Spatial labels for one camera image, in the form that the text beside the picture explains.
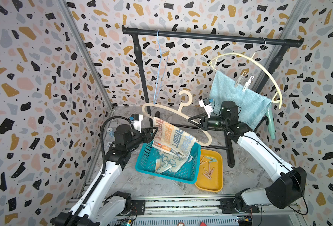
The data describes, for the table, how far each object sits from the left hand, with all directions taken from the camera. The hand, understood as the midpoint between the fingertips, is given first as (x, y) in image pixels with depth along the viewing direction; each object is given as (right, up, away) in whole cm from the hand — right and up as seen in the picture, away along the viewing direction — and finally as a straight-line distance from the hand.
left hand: (158, 128), depth 73 cm
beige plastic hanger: (+25, -5, -4) cm, 26 cm away
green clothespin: (+33, -21, +18) cm, 43 cm away
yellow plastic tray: (+32, -33, +9) cm, 48 cm away
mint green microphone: (+62, +2, +5) cm, 62 cm away
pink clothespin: (+31, -27, +13) cm, 43 cm away
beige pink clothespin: (+28, -29, +11) cm, 41 cm away
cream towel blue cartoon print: (+6, -21, +13) cm, 25 cm away
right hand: (+17, +4, -3) cm, 18 cm away
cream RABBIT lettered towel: (+5, -6, +10) cm, 13 cm away
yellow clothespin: (+26, -23, +17) cm, 38 cm away
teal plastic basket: (-9, -22, +17) cm, 29 cm away
